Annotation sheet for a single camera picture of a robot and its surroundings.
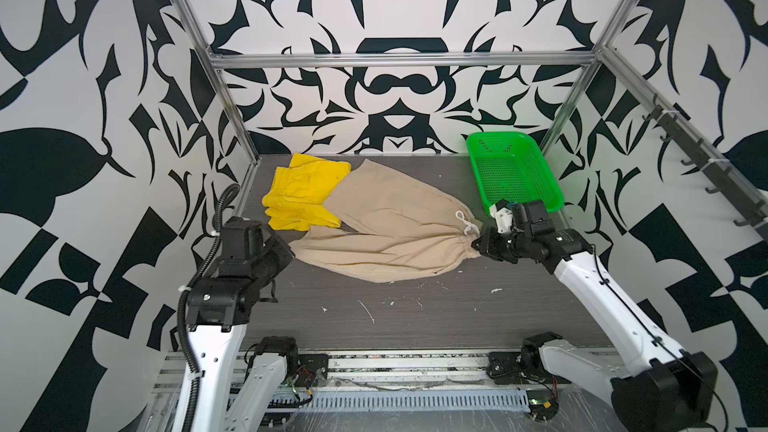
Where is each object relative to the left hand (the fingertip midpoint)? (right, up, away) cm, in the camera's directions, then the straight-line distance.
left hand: (284, 241), depth 68 cm
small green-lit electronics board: (+60, -39, +3) cm, 71 cm away
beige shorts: (+26, -2, +30) cm, 40 cm away
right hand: (+46, -2, +9) cm, 47 cm away
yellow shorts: (-8, +8, +37) cm, 38 cm away
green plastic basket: (+73, +20, +53) cm, 93 cm away
